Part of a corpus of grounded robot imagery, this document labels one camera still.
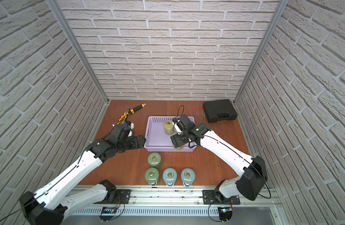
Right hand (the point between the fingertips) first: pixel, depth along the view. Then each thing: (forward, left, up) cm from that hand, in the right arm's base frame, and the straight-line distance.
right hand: (181, 137), depth 79 cm
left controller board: (-30, +41, -19) cm, 55 cm away
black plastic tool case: (+31, -34, -15) cm, 49 cm away
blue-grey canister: (-19, +7, -8) cm, 22 cm away
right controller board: (-36, -20, -16) cm, 44 cm away
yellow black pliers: (+32, +43, -15) cm, 56 cm away
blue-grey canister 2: (-19, -2, -8) cm, 21 cm away
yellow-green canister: (+14, +8, -9) cm, 18 cm away
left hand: (0, +22, +2) cm, 22 cm away
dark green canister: (-9, +16, -7) cm, 20 cm away
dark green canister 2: (-18, +17, -8) cm, 26 cm away
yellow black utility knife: (+35, +37, -14) cm, 53 cm away
